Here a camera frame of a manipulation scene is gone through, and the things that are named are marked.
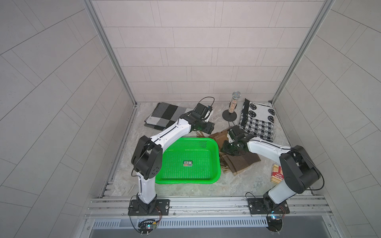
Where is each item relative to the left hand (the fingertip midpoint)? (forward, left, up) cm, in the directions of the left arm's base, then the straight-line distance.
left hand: (211, 125), depth 88 cm
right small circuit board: (-47, -28, -13) cm, 56 cm away
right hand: (-11, -6, -11) cm, 16 cm away
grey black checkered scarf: (+16, +32, -10) cm, 38 cm away
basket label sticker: (-19, +14, -12) cm, 26 cm away
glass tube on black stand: (+17, -15, -10) cm, 25 cm away
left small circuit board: (-48, +31, -11) cm, 58 cm away
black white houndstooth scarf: (+12, -34, -8) cm, 37 cm away
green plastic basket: (-19, +3, -14) cm, 24 cm away
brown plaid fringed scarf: (-20, -12, -10) cm, 25 cm away
